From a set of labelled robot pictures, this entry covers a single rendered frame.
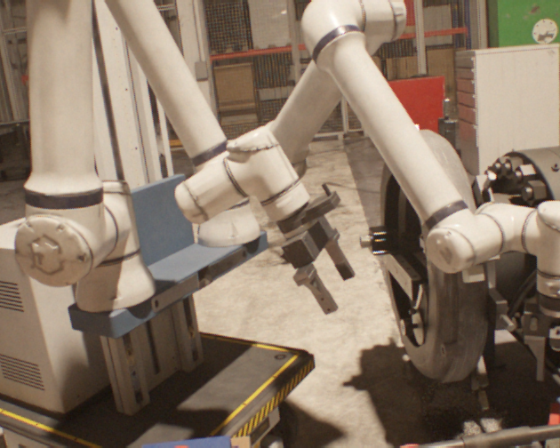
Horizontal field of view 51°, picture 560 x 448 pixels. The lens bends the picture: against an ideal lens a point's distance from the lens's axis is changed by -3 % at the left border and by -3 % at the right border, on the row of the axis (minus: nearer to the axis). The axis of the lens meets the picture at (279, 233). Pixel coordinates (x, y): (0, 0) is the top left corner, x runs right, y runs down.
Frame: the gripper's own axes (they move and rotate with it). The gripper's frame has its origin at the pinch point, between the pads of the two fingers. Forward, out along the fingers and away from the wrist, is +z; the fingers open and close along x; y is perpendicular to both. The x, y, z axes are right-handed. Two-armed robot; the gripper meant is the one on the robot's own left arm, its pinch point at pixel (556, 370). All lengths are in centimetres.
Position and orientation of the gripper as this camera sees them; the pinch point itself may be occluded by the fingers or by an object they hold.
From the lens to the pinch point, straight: 130.1
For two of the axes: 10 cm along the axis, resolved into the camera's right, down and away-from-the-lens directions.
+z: 1.1, 9.5, 2.8
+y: -4.3, 3.0, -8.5
